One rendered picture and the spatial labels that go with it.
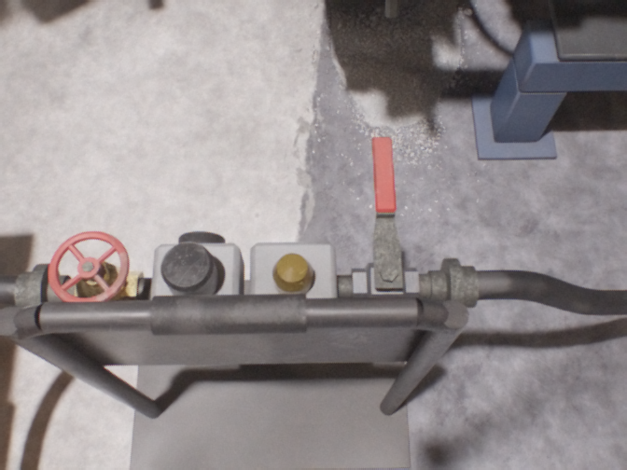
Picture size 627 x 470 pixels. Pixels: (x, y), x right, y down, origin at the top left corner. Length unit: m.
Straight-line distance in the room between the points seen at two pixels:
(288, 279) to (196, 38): 0.85
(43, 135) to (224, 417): 0.61
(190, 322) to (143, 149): 0.77
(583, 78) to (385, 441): 0.63
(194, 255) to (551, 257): 0.74
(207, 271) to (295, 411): 0.51
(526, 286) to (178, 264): 0.33
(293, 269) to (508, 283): 0.21
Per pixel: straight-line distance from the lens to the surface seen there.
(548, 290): 0.71
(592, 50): 1.10
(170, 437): 1.10
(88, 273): 0.64
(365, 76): 1.32
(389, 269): 0.64
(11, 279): 0.73
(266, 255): 0.66
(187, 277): 0.61
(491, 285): 0.68
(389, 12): 1.09
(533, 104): 1.18
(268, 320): 0.53
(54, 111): 1.36
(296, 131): 1.25
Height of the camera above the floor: 1.08
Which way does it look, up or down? 68 degrees down
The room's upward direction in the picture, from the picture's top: straight up
